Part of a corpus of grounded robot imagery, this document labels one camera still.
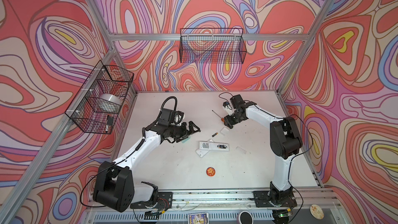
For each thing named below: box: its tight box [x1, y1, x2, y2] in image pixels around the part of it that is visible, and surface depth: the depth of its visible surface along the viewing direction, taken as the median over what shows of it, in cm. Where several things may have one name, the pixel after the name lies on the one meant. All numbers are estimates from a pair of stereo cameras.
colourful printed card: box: [187, 212, 210, 224], surface depth 69 cm
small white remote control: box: [195, 149, 210, 159], surface depth 89 cm
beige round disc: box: [309, 204, 325, 220], surface depth 72 cm
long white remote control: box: [199, 141, 230, 152], surface depth 90 cm
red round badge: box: [206, 166, 216, 177], surface depth 84 cm
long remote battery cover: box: [235, 146, 247, 154], surface depth 92 cm
